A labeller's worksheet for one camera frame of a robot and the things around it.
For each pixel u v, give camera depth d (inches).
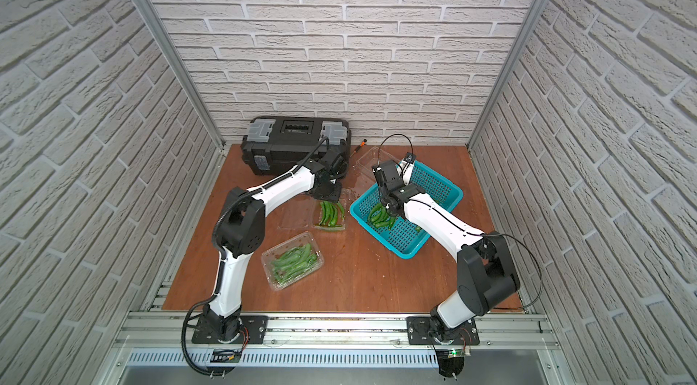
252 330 29.0
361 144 47.6
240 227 21.3
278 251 32.9
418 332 29.0
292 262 32.7
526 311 31.5
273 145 37.6
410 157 29.1
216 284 23.6
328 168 30.5
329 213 38.0
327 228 36.3
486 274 17.2
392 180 26.1
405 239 36.2
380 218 37.1
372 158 44.7
